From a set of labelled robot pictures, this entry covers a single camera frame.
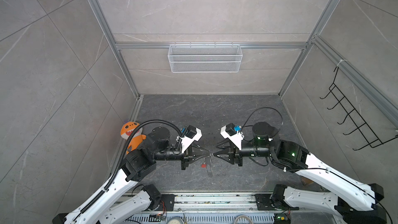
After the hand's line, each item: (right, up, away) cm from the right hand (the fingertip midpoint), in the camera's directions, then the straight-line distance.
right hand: (216, 148), depth 58 cm
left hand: (-3, 0, -3) cm, 4 cm away
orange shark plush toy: (-50, +3, +32) cm, 59 cm away
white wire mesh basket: (-4, +48, +43) cm, 65 cm away
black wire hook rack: (+63, +12, +9) cm, 65 cm away
